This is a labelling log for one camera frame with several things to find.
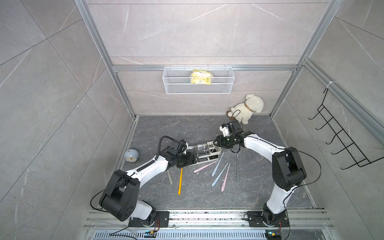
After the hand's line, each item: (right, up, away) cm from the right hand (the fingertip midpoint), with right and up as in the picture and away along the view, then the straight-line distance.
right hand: (216, 143), depth 92 cm
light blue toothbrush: (0, -15, -1) cm, 15 cm away
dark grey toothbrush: (+13, -16, -2) cm, 20 cm away
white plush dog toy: (+22, +21, +15) cm, 34 cm away
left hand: (-13, -8, -7) cm, 17 cm away
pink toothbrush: (-11, -16, -2) cm, 20 cm away
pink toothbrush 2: (+5, -20, -5) cm, 21 cm away
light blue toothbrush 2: (+1, -19, -5) cm, 19 cm away
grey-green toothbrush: (-29, -20, -5) cm, 35 cm away
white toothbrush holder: (-6, -6, +3) cm, 9 cm away
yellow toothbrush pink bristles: (-22, -22, -7) cm, 32 cm away
